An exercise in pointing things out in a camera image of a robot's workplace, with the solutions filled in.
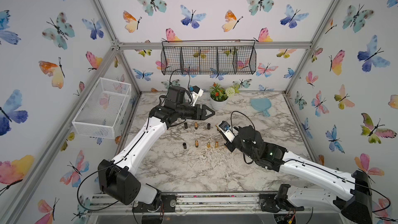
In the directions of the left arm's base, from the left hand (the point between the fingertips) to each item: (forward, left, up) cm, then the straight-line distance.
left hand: (211, 111), depth 71 cm
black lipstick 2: (-2, +8, -27) cm, 28 cm away
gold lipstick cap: (-2, +1, -29) cm, 29 cm away
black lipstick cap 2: (-3, +15, -28) cm, 32 cm away
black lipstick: (+10, +8, -27) cm, 30 cm away
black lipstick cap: (+11, +15, -28) cm, 33 cm away
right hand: (-6, -6, -5) cm, 10 cm away
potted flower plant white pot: (+25, -6, -15) cm, 30 cm away
